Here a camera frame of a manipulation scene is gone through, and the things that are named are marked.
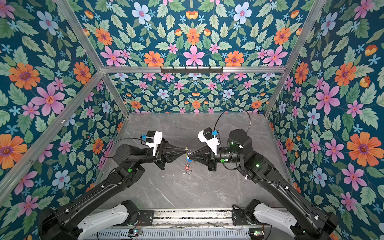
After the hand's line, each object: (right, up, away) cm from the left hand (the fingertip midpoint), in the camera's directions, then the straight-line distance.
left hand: (183, 152), depth 49 cm
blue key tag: (+1, -4, +5) cm, 6 cm away
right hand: (+2, -2, +6) cm, 6 cm away
